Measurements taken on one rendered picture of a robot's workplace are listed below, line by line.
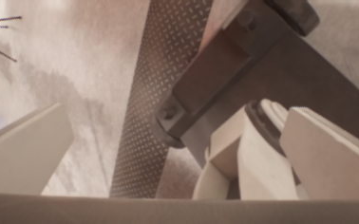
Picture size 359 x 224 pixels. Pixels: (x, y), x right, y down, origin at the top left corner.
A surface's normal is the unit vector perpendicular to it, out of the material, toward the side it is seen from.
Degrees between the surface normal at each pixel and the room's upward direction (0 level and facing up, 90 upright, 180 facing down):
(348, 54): 0
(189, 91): 0
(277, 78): 0
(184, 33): 23
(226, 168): 18
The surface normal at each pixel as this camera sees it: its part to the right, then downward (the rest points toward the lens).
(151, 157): -0.23, 0.23
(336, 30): -0.58, 0.09
